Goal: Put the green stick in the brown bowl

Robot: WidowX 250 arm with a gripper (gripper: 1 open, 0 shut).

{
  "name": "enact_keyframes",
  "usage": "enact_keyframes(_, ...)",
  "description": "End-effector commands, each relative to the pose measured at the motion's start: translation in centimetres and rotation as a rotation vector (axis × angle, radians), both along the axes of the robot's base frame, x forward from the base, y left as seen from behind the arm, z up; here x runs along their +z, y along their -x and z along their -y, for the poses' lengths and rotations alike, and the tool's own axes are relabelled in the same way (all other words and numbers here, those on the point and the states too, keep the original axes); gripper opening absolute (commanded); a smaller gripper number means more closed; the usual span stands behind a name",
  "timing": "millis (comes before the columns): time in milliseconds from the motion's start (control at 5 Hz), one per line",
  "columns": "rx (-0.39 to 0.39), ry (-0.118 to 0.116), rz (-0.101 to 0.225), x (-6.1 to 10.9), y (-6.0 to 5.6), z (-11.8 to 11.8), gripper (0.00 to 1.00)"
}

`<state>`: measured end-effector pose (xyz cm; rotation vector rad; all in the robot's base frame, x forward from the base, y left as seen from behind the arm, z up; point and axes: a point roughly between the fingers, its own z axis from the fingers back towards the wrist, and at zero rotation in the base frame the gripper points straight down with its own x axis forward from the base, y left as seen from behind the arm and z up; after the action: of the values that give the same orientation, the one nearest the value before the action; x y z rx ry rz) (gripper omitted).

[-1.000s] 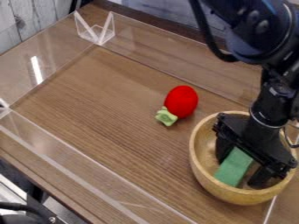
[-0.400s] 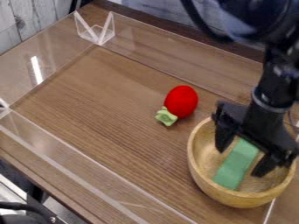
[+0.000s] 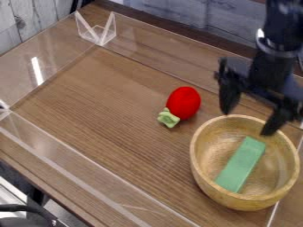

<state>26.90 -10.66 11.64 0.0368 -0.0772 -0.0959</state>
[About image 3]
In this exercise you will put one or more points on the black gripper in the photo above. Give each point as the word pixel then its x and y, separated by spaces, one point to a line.
pixel 264 78

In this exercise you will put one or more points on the light wooden bowl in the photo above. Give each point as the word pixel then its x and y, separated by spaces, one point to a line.
pixel 269 182

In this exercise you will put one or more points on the green rectangular block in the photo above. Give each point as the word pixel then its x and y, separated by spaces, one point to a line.
pixel 240 165

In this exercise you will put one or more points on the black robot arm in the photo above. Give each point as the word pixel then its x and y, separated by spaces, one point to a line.
pixel 282 25

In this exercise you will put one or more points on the red toy strawberry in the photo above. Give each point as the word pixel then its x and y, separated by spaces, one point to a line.
pixel 181 106

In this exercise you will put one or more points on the clear acrylic enclosure wall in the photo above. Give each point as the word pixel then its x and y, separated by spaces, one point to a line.
pixel 82 88

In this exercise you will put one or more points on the black metal bracket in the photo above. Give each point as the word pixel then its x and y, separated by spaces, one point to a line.
pixel 36 218

